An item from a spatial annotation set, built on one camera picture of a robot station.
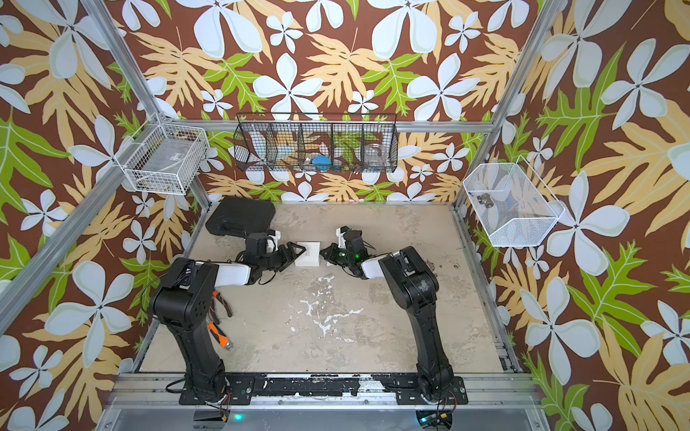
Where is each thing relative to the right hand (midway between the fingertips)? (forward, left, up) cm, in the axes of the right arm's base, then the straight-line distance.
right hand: (318, 251), depth 101 cm
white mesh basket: (+2, -63, +23) cm, 67 cm away
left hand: (-1, +6, +3) cm, 6 cm away
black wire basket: (+29, +2, +29) cm, 40 cm away
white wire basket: (+15, +49, +32) cm, 60 cm away
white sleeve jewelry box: (-2, +2, 0) cm, 3 cm away
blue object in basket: (+22, -2, +25) cm, 33 cm away
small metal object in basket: (+4, -56, +22) cm, 60 cm away
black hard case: (+15, +32, +3) cm, 36 cm away
